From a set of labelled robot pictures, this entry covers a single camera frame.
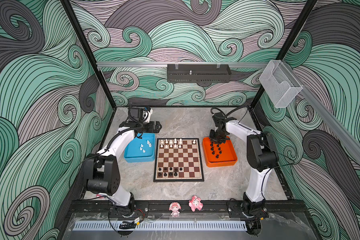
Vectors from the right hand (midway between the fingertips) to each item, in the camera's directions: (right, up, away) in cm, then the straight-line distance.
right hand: (212, 140), depth 97 cm
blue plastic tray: (-47, -6, -2) cm, 47 cm away
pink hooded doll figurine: (-24, -29, -26) cm, 46 cm away
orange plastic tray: (+2, -8, -5) cm, 10 cm away
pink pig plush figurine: (-14, -27, -25) cm, 39 cm away
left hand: (-37, +11, -8) cm, 39 cm away
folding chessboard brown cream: (-23, -11, -7) cm, 26 cm away
